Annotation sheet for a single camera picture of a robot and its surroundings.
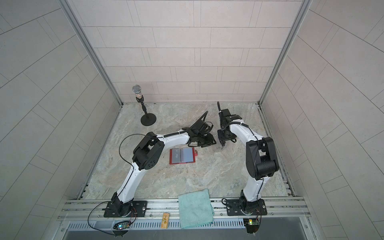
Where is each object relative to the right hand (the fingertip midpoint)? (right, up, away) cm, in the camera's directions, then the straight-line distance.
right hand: (224, 137), depth 93 cm
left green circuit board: (-49, -34, -28) cm, 66 cm away
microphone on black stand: (-52, +11, +13) cm, 54 cm away
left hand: (-4, -3, +1) cm, 5 cm away
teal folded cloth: (-17, -31, -22) cm, 42 cm away
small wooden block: (-31, -34, -26) cm, 53 cm away
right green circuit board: (+9, -36, -24) cm, 45 cm away
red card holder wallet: (-28, -10, -4) cm, 30 cm away
